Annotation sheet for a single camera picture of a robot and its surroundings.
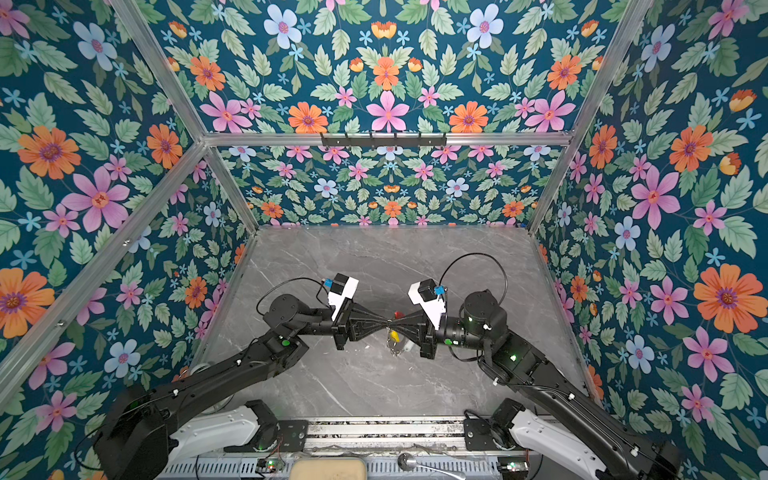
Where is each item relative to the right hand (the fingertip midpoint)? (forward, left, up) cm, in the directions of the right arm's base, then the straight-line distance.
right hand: (392, 323), depth 60 cm
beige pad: (-22, +15, -27) cm, 38 cm away
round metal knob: (-21, -3, -29) cm, 36 cm away
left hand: (-2, +1, +2) cm, 3 cm away
